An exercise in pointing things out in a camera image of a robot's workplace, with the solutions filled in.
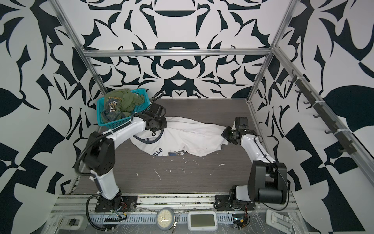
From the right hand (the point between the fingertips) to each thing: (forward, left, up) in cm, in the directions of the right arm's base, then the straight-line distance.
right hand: (225, 132), depth 89 cm
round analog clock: (-42, +33, -5) cm, 54 cm away
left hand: (+7, +36, +2) cm, 37 cm away
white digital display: (-43, +16, -6) cm, 46 cm away
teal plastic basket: (+23, +84, +1) cm, 87 cm away
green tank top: (+27, +72, -1) cm, 77 cm away
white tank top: (+3, +26, -7) cm, 27 cm away
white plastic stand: (-43, -19, -9) cm, 48 cm away
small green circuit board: (-43, -2, -11) cm, 44 cm away
